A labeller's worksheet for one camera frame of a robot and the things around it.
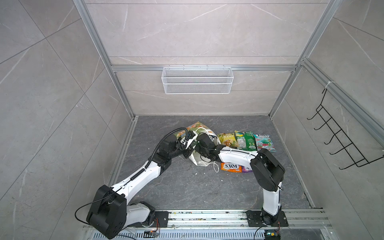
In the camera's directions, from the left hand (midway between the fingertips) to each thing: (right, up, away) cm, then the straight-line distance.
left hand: (196, 138), depth 78 cm
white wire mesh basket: (+1, +38, +22) cm, 44 cm away
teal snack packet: (+47, -4, +22) cm, 53 cm away
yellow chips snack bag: (+22, -3, +22) cm, 31 cm away
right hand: (-2, -5, +15) cm, 16 cm away
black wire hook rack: (+67, -4, -16) cm, 69 cm away
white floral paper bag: (-2, +4, -11) cm, 12 cm away
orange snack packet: (+21, -19, +11) cm, 31 cm away
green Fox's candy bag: (+34, -4, +22) cm, 41 cm away
